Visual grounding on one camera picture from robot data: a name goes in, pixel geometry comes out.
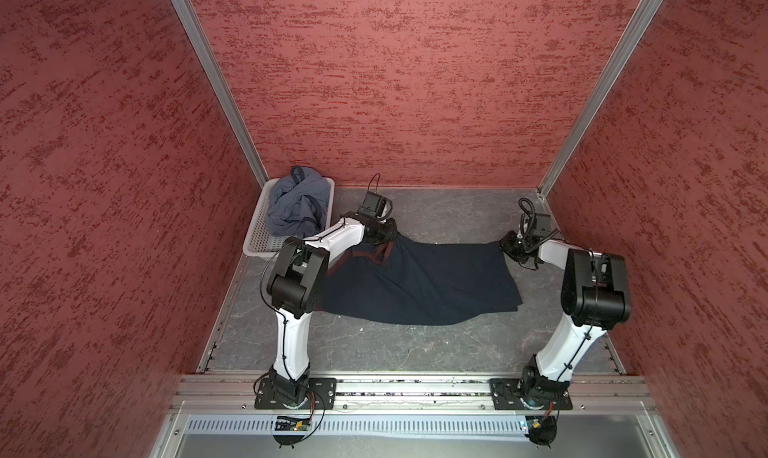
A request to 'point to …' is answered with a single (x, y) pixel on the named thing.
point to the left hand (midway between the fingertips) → (395, 238)
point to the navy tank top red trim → (401, 282)
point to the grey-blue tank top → (299, 203)
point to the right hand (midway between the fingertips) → (498, 246)
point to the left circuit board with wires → (290, 431)
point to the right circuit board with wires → (541, 429)
